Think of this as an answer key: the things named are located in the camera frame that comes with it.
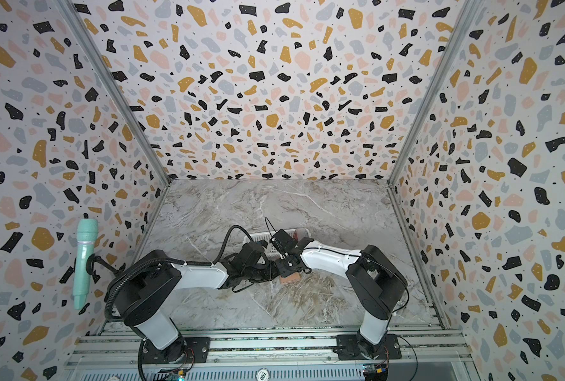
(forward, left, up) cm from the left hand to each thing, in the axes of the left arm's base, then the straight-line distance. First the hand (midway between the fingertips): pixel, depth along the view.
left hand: (288, 273), depth 88 cm
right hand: (+2, 0, -1) cm, 3 cm away
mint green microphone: (-1, +52, +31) cm, 61 cm away
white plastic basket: (+10, +8, +11) cm, 16 cm away
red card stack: (+15, -4, +3) cm, 16 cm away
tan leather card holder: (-4, -1, +4) cm, 6 cm away
